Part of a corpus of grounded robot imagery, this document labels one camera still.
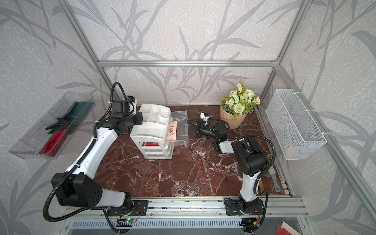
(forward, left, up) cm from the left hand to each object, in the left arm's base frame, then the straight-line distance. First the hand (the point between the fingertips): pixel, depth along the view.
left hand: (140, 115), depth 82 cm
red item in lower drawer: (-9, -4, -18) cm, 20 cm away
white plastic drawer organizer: (-8, -8, -5) cm, 12 cm away
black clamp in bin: (-13, +29, +10) cm, 33 cm away
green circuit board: (-47, 0, -24) cm, 53 cm away
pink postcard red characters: (-4, -18, -9) cm, 21 cm away
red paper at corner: (-51, -75, -23) cm, 93 cm away
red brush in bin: (-24, +26, +10) cm, 37 cm away
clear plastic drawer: (+1, -23, -8) cm, 25 cm away
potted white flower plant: (+5, -54, +2) cm, 55 cm away
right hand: (-5, -27, -3) cm, 28 cm away
